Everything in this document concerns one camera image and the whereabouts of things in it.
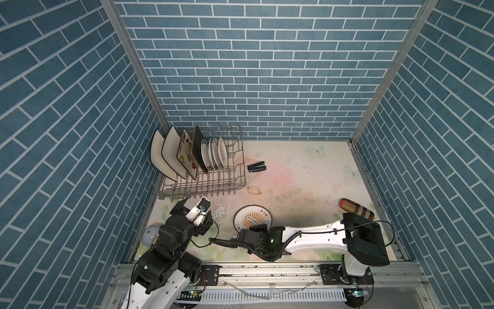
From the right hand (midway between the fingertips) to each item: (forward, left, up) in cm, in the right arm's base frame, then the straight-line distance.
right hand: (254, 231), depth 80 cm
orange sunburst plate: (+42, +22, +1) cm, 48 cm away
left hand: (+2, +20, +17) cm, 26 cm away
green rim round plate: (+36, +23, +9) cm, 43 cm away
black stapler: (+36, +2, -2) cm, 36 cm away
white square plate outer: (+26, +50, +12) cm, 57 cm away
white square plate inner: (+30, +44, +14) cm, 55 cm away
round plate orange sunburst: (+9, +2, -4) cm, 10 cm away
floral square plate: (+32, +38, +10) cm, 51 cm away
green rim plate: (+33, +26, +10) cm, 43 cm away
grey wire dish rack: (+26, +19, -4) cm, 33 cm away
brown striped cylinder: (+17, -45, -3) cm, 48 cm away
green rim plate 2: (+36, +29, +8) cm, 47 cm away
